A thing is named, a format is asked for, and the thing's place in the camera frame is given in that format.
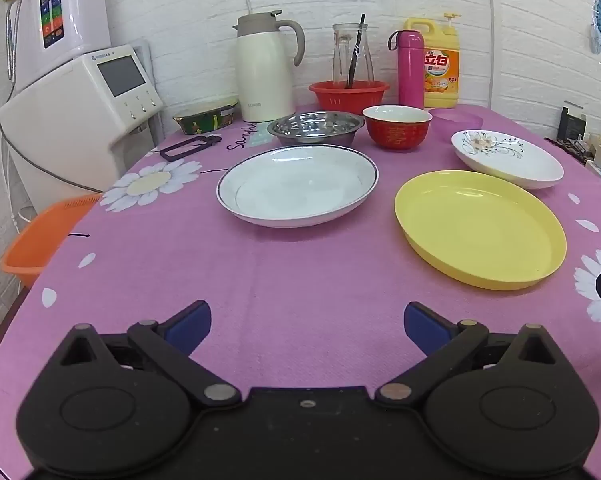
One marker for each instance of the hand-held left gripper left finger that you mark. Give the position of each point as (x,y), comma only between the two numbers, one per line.
(193,322)

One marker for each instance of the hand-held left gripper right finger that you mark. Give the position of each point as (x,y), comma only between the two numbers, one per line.
(423,325)

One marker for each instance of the red ceramic bowl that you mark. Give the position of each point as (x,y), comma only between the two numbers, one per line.
(395,135)

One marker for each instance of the yellow plastic plate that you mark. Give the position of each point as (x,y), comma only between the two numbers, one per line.
(480,230)

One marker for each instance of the purple floral tablecloth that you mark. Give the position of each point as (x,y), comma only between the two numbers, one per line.
(300,260)

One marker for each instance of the black hairpin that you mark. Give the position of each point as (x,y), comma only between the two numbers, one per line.
(80,235)

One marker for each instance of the white floral plate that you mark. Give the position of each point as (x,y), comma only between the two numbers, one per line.
(510,160)

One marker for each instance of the small black box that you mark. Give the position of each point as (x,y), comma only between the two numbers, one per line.
(574,122)

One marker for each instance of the white blue-rimmed plate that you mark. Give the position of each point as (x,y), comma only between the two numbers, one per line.
(295,185)

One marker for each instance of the orange plastic basket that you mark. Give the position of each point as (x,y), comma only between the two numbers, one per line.
(35,245)

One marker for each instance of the stainless steel bowl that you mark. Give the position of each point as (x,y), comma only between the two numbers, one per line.
(315,127)

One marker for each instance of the red plastic basket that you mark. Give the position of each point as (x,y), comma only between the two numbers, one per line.
(350,102)

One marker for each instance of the white appliance with screen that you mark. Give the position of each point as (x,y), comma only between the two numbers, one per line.
(55,120)

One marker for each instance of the yellow detergent bottle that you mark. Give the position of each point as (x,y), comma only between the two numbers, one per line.
(443,80)

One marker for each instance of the pink thermos bottle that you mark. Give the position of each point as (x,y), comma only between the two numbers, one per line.
(410,75)

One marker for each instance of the cream thermos jug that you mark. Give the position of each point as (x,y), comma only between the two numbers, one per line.
(263,75)

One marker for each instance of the clear glass pitcher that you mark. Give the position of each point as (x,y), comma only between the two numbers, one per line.
(343,55)

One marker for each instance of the black stirring stick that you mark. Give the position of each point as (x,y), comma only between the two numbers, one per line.
(356,50)

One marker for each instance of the black rectangular frame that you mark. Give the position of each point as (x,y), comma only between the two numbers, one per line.
(213,139)

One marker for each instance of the white wall water purifier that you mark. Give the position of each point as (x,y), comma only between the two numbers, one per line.
(75,10)

